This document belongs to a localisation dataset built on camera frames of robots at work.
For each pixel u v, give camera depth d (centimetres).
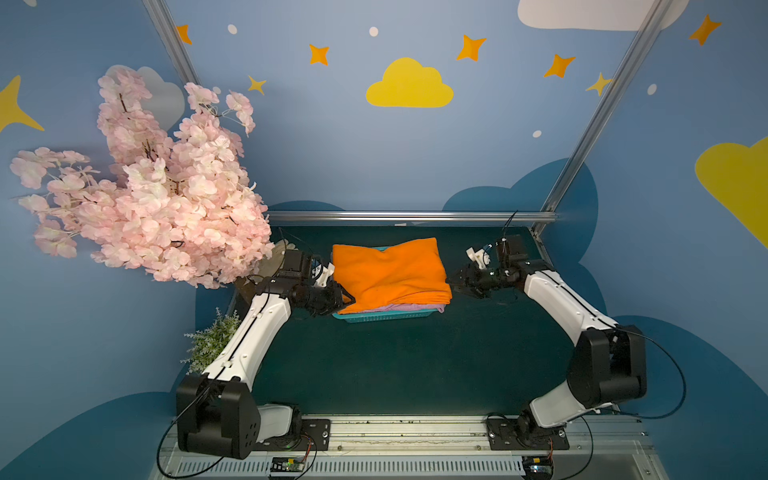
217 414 40
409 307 85
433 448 73
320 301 70
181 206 46
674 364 42
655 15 70
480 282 77
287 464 72
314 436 76
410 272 93
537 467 73
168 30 71
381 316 92
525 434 67
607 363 45
